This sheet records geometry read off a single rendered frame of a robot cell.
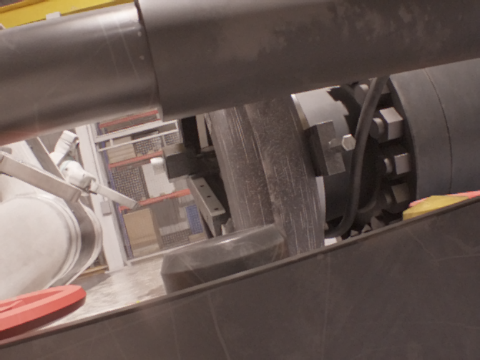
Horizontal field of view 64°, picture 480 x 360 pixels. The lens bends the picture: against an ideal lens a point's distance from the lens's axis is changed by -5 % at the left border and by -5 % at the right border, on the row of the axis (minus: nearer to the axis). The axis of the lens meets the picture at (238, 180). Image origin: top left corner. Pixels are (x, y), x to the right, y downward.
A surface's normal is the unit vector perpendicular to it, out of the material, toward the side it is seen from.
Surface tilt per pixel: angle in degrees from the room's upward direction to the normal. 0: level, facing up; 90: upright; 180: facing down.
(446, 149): 106
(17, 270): 90
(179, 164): 115
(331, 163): 95
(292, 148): 94
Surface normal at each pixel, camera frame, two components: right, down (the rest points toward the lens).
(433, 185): 0.29, 0.36
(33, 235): 0.07, -0.10
